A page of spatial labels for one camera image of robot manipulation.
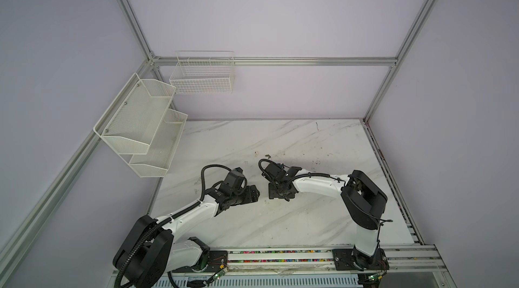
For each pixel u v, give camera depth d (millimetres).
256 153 1043
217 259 740
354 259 646
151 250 413
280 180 664
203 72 954
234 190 670
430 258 763
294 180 615
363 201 478
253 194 780
